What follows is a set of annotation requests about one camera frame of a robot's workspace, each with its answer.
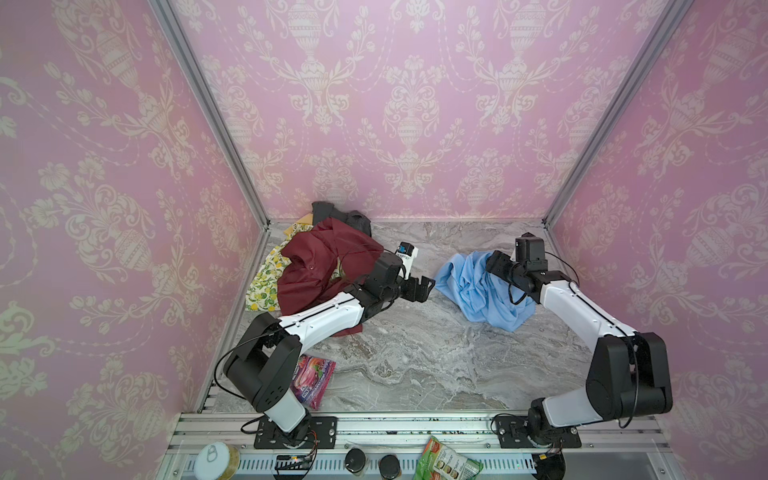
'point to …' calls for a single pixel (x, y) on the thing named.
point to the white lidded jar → (216, 461)
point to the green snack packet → (440, 462)
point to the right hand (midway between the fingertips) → (498, 262)
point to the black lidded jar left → (355, 460)
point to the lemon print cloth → (263, 292)
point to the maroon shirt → (323, 261)
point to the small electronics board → (292, 464)
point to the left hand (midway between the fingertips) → (424, 280)
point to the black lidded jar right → (389, 467)
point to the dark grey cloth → (324, 210)
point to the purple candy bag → (311, 379)
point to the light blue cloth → (483, 294)
